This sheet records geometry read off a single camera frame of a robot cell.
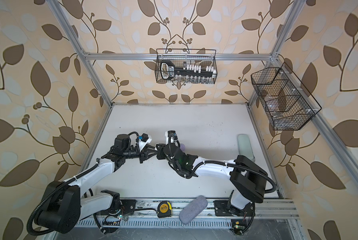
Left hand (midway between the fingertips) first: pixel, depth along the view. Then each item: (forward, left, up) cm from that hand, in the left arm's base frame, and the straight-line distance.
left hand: (157, 149), depth 80 cm
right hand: (0, 0, +3) cm, 3 cm away
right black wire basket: (+17, -66, +21) cm, 71 cm away
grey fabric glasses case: (-25, -21, -10) cm, 34 cm away
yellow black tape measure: (-26, -6, -11) cm, 29 cm away
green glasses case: (+10, -53, -11) cm, 55 cm away
